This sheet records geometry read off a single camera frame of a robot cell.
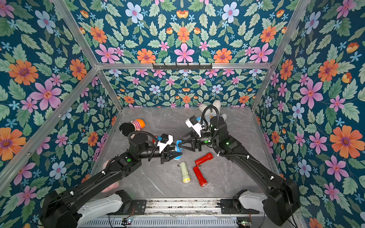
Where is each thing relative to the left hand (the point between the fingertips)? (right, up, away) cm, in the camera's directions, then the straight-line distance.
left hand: (181, 150), depth 66 cm
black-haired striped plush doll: (-41, +8, +30) cm, 51 cm away
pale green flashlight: (+1, -19, +15) cm, 24 cm away
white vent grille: (+3, -37, +5) cm, 38 cm away
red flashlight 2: (+11, -20, +14) cm, 27 cm away
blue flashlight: (-1, +1, -4) cm, 4 cm away
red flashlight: (+16, -9, +23) cm, 29 cm away
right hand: (+1, +6, -2) cm, 6 cm away
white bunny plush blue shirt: (+20, +21, +45) cm, 53 cm away
